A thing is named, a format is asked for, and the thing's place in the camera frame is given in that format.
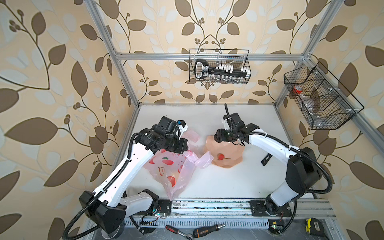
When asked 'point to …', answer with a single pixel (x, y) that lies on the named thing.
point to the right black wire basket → (322, 101)
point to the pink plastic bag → (172, 170)
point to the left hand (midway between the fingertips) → (189, 147)
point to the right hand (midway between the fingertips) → (219, 137)
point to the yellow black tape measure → (314, 226)
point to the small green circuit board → (276, 228)
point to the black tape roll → (115, 234)
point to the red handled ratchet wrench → (176, 231)
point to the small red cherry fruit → (221, 157)
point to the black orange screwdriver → (198, 232)
